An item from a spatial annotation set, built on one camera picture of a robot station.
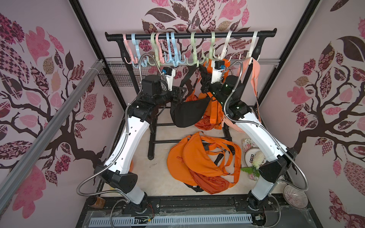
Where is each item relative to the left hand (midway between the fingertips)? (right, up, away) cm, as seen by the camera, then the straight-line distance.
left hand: (182, 91), depth 66 cm
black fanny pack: (+2, -9, +16) cm, 19 cm away
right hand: (+10, +9, -2) cm, 14 cm away
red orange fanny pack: (+16, -50, +10) cm, 53 cm away
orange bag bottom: (+18, -41, +19) cm, 49 cm away
